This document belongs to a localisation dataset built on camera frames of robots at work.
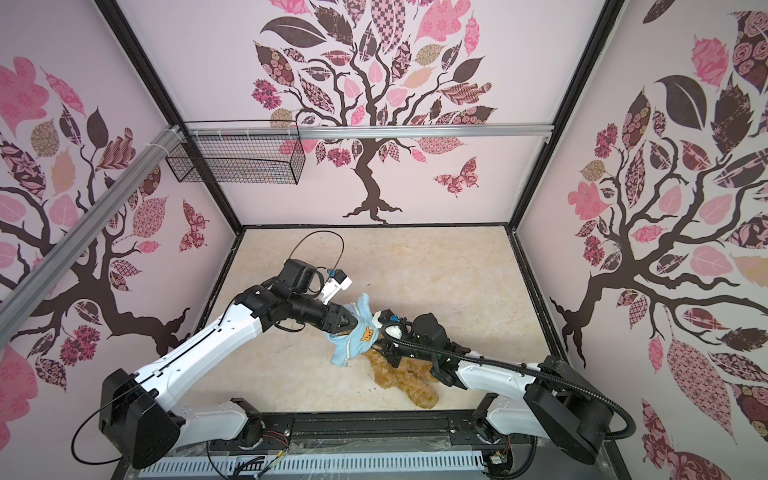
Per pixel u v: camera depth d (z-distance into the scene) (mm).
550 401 422
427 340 611
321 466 697
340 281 693
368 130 926
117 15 679
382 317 666
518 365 494
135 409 381
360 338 701
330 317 643
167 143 833
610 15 694
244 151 948
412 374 766
